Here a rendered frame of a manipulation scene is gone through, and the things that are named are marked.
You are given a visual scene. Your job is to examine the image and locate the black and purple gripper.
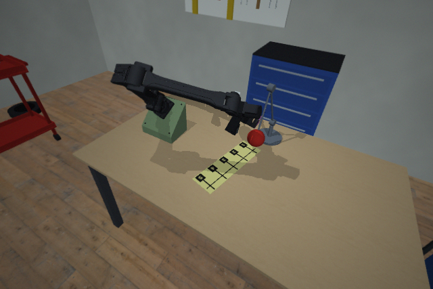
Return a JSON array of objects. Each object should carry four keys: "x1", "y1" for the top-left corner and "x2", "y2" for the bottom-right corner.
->
[{"x1": 246, "y1": 118, "x2": 260, "y2": 129}]

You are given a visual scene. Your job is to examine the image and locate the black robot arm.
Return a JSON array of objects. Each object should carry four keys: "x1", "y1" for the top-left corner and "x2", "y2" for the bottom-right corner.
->
[{"x1": 110, "y1": 62, "x2": 262, "y2": 135}]

